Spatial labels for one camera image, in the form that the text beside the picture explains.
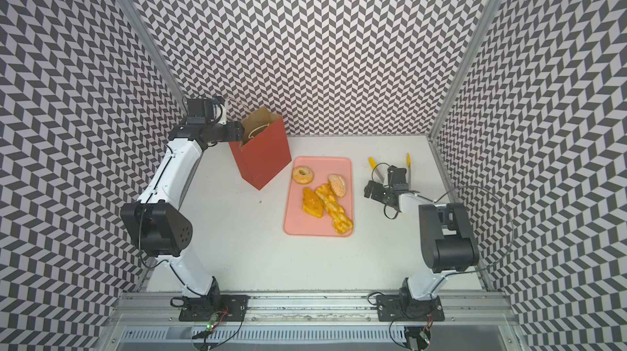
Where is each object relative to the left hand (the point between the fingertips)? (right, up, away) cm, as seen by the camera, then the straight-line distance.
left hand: (234, 130), depth 86 cm
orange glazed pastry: (+27, -27, +5) cm, 39 cm away
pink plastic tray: (+23, -35, +6) cm, 42 cm away
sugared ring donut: (+23, -17, +16) cm, 33 cm away
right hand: (+53, -25, +11) cm, 59 cm away
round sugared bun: (+38, -21, +10) cm, 44 cm away
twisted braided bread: (+38, -34, +3) cm, 51 cm away
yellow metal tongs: (+54, -13, +19) cm, 59 cm away
